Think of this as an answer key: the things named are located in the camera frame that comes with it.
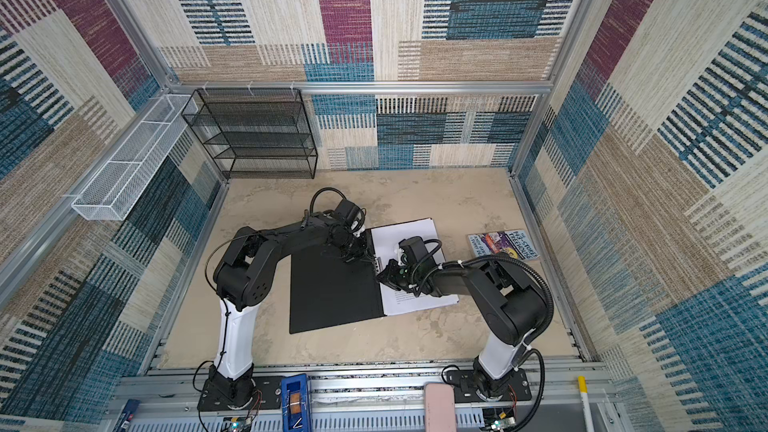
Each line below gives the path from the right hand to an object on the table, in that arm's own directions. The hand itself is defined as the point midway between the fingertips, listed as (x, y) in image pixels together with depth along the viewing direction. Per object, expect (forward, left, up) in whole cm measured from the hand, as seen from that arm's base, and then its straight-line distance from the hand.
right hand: (377, 282), depth 90 cm
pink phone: (-32, -14, +2) cm, 35 cm away
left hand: (+8, 0, -1) cm, 8 cm away
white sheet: (-6, -6, 0) cm, 8 cm away
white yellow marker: (-29, -49, -1) cm, 57 cm away
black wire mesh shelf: (+52, +44, +16) cm, 70 cm away
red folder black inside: (-2, +15, -1) cm, 15 cm away
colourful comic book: (+11, -44, +1) cm, 46 cm away
